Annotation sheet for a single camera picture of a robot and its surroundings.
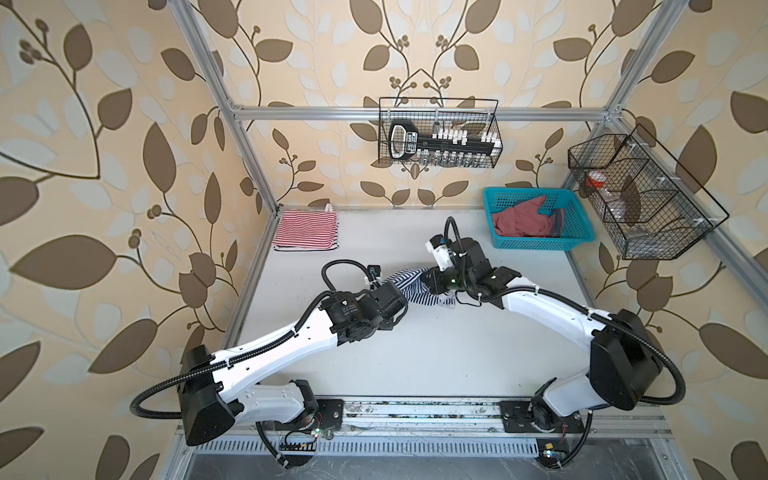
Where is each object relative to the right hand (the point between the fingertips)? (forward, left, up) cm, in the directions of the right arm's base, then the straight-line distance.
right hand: (422, 278), depth 83 cm
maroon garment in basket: (+31, -42, -10) cm, 53 cm away
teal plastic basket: (+26, -58, -10) cm, 64 cm away
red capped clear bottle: (+23, -53, +15) cm, 59 cm away
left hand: (-10, +10, +1) cm, 14 cm away
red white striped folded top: (+30, +40, -12) cm, 51 cm away
